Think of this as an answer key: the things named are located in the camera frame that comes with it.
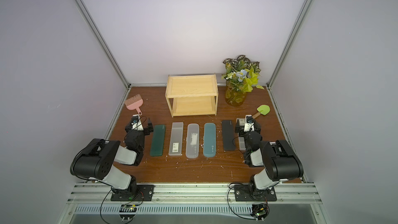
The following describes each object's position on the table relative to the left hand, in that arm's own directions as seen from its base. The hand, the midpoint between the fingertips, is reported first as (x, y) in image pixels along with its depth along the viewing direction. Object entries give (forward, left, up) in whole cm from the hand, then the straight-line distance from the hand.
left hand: (142, 118), depth 89 cm
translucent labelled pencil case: (-13, -20, -9) cm, 26 cm away
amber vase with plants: (+23, -60, +13) cm, 65 cm away
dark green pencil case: (-9, -9, -10) cm, 16 cm away
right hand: (0, -63, +1) cm, 63 cm away
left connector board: (-43, -1, -14) cm, 46 cm away
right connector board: (-42, -63, -12) cm, 77 cm away
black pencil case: (-4, -52, -12) cm, 54 cm away
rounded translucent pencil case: (-9, -30, -9) cm, 33 cm away
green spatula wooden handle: (+16, -78, -11) cm, 81 cm away
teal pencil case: (-12, -40, -10) cm, 43 cm away
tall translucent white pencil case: (+2, -60, -7) cm, 60 cm away
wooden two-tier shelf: (+10, -30, +10) cm, 33 cm away
